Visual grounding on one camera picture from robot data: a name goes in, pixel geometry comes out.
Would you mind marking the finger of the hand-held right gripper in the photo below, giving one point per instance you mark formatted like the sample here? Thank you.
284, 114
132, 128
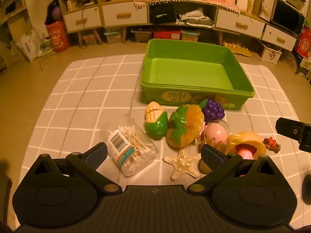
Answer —
291, 129

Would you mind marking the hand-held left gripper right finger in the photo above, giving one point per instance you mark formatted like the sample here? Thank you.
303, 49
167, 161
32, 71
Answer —
210, 156

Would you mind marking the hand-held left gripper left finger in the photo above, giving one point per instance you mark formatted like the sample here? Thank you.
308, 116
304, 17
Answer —
96, 154

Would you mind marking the pink capsule ball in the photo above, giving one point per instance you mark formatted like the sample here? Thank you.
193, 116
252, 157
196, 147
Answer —
213, 132

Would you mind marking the small brown red figurine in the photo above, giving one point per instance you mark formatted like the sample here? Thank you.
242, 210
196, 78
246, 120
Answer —
271, 143

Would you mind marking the beige starfish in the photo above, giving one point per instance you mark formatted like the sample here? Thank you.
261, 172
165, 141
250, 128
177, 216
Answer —
182, 163

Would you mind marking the pink toy gourd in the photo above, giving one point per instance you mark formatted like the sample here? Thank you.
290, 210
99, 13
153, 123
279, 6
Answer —
243, 153

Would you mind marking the clear cotton swab jar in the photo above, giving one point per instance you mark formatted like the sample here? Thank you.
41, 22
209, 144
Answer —
131, 148

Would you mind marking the orange plastic bowl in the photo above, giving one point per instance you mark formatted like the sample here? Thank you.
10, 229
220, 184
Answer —
192, 121

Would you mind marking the purple toy grapes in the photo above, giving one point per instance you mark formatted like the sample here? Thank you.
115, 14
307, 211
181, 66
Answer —
213, 110

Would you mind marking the toy corn cob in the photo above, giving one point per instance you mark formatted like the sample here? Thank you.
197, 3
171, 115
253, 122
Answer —
155, 123

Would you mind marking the green plastic bin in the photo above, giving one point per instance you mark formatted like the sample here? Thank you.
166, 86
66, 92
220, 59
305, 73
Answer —
189, 72

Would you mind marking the grey checked tablecloth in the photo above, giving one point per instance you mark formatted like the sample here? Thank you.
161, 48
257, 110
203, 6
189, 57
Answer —
85, 102

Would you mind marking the white cutout crate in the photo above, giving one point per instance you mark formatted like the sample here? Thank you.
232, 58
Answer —
271, 53

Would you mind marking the red gift box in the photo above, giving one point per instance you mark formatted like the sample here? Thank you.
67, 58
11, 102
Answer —
305, 42

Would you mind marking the cardboard egg tray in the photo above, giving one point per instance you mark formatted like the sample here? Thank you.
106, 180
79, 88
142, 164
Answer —
237, 48

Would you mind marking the black microwave oven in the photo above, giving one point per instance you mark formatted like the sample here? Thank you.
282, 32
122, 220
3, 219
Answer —
285, 19

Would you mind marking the small clear storage box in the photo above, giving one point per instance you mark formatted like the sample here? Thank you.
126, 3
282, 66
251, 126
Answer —
88, 38

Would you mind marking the clear box teal lid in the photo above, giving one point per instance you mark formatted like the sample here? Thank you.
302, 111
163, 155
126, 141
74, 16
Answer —
113, 36

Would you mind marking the white paper bag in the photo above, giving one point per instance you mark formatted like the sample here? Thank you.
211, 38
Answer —
266, 7

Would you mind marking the storage box black lid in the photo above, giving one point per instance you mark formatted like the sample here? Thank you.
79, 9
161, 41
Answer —
142, 35

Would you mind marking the white plastic bag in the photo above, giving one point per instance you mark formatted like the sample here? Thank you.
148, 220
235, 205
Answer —
31, 43

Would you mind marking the red shoe box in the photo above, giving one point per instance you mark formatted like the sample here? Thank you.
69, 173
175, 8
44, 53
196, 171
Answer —
166, 34

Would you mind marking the stack of papers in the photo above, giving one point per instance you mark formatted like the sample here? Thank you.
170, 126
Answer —
194, 15

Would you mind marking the purple ball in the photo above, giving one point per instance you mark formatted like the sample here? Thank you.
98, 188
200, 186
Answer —
57, 13

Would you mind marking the black hanging cloth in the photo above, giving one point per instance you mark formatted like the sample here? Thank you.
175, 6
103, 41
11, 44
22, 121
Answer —
48, 14

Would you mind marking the black box device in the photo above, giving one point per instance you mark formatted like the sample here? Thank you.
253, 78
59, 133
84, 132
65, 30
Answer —
161, 13

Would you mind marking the small white carton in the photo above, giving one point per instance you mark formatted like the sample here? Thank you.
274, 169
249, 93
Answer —
71, 3

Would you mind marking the wooden shelf unit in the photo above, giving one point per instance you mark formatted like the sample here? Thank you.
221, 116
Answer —
14, 17

